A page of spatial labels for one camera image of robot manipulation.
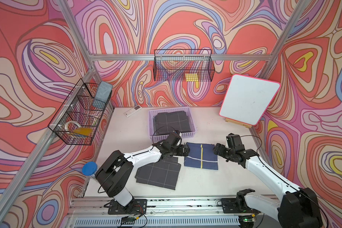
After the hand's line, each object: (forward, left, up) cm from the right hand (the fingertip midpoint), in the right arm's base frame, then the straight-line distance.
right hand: (219, 154), depth 86 cm
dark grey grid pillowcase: (-9, +34, -5) cm, 36 cm away
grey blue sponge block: (+26, +68, +29) cm, 78 cm away
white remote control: (+41, +64, -3) cm, 76 cm away
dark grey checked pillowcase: (+30, +33, -3) cm, 44 cm away
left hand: (+3, +20, +2) cm, 20 cm away
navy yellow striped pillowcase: (+2, +10, -5) cm, 11 cm away
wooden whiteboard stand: (+26, -21, -2) cm, 33 cm away
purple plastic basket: (+39, +16, 0) cm, 42 cm away
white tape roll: (+3, +79, +28) cm, 84 cm away
